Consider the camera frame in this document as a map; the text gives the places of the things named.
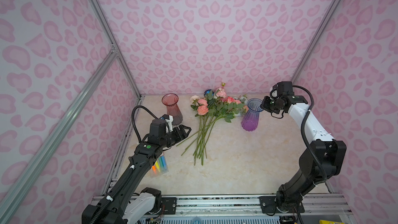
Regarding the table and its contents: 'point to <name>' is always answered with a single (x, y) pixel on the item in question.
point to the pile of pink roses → (215, 103)
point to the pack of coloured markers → (160, 166)
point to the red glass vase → (171, 100)
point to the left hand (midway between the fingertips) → (187, 129)
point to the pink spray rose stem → (202, 110)
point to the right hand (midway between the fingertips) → (262, 104)
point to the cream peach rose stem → (194, 99)
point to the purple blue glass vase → (250, 120)
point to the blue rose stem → (209, 95)
